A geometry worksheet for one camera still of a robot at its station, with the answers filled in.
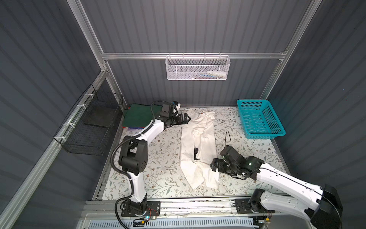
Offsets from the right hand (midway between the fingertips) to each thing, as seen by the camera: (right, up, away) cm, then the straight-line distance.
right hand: (217, 168), depth 79 cm
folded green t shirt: (-54, +31, +33) cm, 71 cm away
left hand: (-18, +28, +15) cm, 37 cm away
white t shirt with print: (-9, +1, +13) cm, 16 cm away
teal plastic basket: (+41, +27, +33) cm, 60 cm away
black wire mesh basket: (-69, +23, -3) cm, 73 cm away
